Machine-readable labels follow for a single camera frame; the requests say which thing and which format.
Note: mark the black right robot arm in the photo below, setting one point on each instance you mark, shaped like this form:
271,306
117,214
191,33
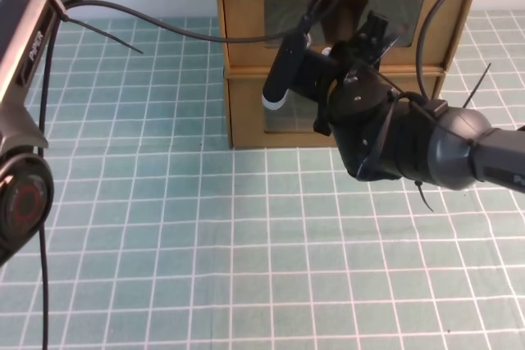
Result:
385,133

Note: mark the cardboard shoebox drawer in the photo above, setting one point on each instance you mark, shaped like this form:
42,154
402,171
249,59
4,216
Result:
434,46

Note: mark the lower cardboard shoebox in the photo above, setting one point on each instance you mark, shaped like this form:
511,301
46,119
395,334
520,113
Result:
254,126

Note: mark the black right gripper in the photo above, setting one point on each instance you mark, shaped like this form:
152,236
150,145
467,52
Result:
352,101

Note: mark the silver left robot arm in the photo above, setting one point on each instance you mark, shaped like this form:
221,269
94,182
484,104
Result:
27,188

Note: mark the cyan checkered tablecloth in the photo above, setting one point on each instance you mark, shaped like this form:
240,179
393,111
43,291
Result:
162,237

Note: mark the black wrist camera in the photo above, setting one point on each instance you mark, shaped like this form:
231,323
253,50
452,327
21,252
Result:
283,73

